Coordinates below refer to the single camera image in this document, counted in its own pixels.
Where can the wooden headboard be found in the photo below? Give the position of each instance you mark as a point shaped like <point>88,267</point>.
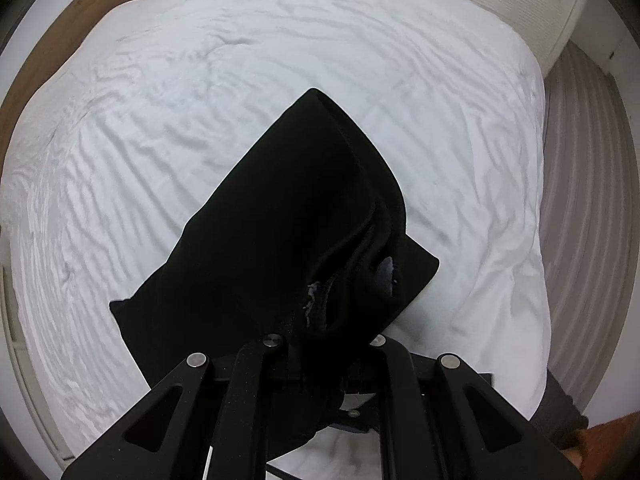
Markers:
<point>60,35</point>

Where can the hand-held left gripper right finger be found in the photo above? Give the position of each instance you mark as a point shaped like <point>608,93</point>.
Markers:
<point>387,365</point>

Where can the bed with white duvet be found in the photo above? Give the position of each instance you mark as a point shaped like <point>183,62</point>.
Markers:
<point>200,110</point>

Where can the black pants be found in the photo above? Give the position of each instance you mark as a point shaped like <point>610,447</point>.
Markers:
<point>300,230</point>

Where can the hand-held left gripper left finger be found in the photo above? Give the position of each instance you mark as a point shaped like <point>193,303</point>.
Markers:
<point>262,362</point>

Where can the white wardrobe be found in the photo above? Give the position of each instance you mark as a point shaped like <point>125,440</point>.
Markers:
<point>520,5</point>

